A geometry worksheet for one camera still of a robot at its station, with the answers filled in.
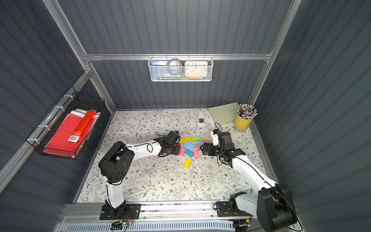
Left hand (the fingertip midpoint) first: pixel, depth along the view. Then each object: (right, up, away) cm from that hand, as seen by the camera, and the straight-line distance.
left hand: (178, 149), depth 95 cm
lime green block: (+11, +6, +7) cm, 14 cm away
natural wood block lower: (+13, +2, +3) cm, 13 cm away
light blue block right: (+15, +4, +6) cm, 16 cm away
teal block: (+7, -2, -2) cm, 7 cm away
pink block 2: (+12, -3, -1) cm, 12 cm away
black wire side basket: (-57, +13, -33) cm, 67 cm away
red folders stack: (-50, +13, -25) cm, 58 cm away
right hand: (+18, +3, -10) cm, 21 cm away
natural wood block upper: (+19, +6, +6) cm, 21 cm away
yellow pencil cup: (+44, +18, +4) cm, 47 cm away
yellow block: (+4, +6, +6) cm, 10 cm away
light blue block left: (+7, +3, +2) cm, 7 cm away
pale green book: (+36, +25, +20) cm, 48 cm away
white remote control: (+17, +21, +17) cm, 32 cm away
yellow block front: (+6, -7, -4) cm, 10 cm away
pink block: (+2, -1, -2) cm, 3 cm away
